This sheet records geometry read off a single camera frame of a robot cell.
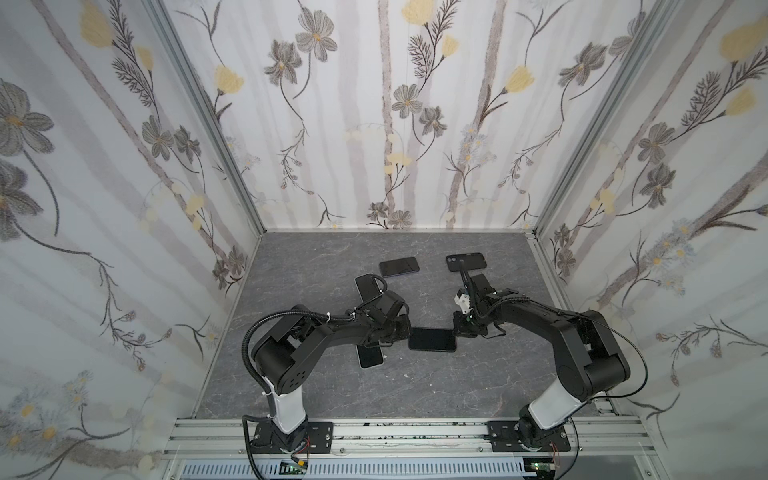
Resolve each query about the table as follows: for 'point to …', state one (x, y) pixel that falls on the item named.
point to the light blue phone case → (377, 284)
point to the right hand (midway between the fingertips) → (448, 327)
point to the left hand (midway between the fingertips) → (410, 324)
